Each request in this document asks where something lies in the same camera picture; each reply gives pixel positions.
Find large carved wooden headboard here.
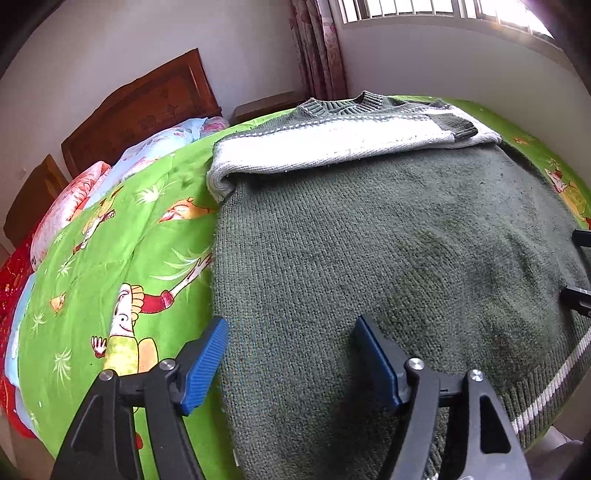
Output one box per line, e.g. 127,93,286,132
61,47,223,180

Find blue floral quilt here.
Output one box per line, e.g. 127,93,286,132
92,116,230,204

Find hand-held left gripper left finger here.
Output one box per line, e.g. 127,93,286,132
50,316,230,480

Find small wooden headboard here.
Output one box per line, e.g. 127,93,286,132
4,154,70,249

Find pink floral curtain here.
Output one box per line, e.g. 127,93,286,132
288,0,348,101

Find red patterned blanket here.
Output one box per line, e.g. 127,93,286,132
0,233,38,439

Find wooden nightstand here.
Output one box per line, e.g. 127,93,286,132
229,91,309,126

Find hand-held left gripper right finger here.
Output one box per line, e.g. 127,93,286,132
355,315,532,480

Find green cartoon printed bedsheet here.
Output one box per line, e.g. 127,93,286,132
16,95,591,480

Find green knitted sweater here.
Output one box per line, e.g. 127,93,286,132
206,91,591,480

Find pink floral pillow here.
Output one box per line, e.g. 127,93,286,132
30,161,112,273

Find barred window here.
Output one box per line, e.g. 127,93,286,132
337,0,555,42

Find light blue pillow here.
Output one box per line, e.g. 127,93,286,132
4,272,38,370

